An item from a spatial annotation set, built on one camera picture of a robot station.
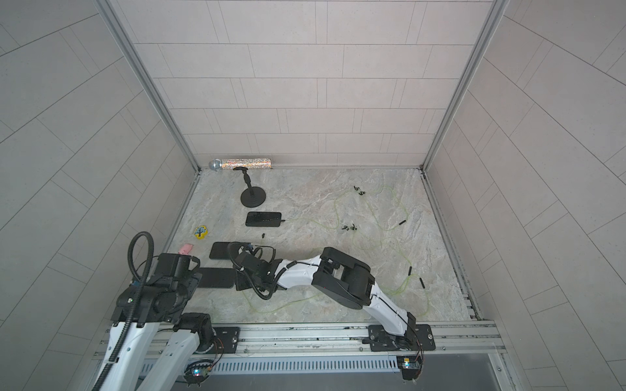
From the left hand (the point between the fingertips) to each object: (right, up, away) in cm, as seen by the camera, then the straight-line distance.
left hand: (199, 283), depth 73 cm
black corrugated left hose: (-7, +7, -15) cm, 18 cm away
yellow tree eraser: (-10, +12, +21) cm, 26 cm away
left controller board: (+4, -20, -8) cm, 22 cm away
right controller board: (+62, -22, -5) cm, 66 cm away
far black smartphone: (+12, +15, +31) cm, 37 cm away
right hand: (+7, -5, +11) cm, 14 cm away
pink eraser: (-13, +7, +15) cm, 21 cm away
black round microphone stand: (+7, +25, +31) cm, 40 cm away
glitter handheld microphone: (-1, +37, +14) cm, 40 cm away
